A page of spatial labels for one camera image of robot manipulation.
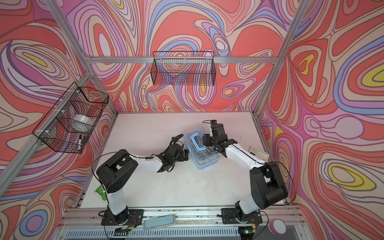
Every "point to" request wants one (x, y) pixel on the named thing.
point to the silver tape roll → (83, 119)
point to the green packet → (101, 191)
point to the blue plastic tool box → (202, 155)
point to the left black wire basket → (69, 124)
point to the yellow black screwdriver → (209, 151)
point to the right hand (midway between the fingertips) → (208, 141)
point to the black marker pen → (79, 148)
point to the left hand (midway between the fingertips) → (185, 151)
